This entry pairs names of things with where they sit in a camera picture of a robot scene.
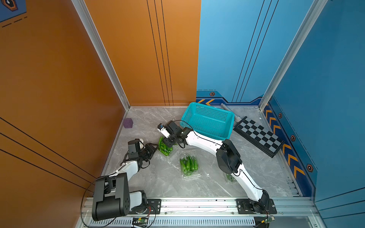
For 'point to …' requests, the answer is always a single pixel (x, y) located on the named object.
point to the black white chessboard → (259, 136)
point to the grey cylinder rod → (237, 119)
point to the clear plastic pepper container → (164, 148)
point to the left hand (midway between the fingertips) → (157, 144)
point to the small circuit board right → (267, 220)
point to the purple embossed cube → (128, 123)
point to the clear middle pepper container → (189, 166)
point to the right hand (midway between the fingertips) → (166, 138)
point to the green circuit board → (140, 222)
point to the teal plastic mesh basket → (210, 121)
